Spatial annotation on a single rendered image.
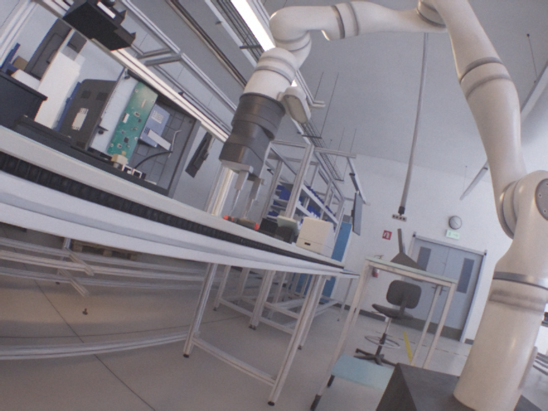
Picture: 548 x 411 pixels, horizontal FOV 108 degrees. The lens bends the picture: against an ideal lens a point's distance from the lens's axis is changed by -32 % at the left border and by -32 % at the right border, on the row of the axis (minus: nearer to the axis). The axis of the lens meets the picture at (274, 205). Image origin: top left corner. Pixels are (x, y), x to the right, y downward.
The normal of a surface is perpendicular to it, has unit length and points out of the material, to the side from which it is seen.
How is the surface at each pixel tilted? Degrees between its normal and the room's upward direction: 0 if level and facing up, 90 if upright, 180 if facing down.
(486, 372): 90
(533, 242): 91
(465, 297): 90
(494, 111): 129
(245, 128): 101
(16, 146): 90
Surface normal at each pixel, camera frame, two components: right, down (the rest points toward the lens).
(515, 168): -0.18, 0.11
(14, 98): 0.87, 0.22
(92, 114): -0.13, -0.18
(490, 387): -0.66, -0.30
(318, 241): -0.43, -0.26
